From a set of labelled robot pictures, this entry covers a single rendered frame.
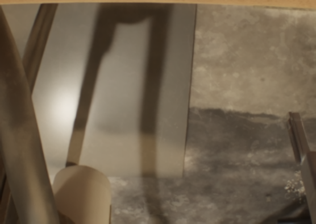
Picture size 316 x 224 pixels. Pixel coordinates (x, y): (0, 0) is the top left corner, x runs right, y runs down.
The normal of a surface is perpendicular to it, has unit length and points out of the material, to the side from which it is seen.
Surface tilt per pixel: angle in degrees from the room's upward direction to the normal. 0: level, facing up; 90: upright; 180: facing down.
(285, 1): 0
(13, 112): 43
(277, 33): 0
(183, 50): 0
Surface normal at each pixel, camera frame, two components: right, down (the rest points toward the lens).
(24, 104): 0.64, -0.18
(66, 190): -0.27, -0.72
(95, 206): 0.65, -0.57
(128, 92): 0.00, 0.66
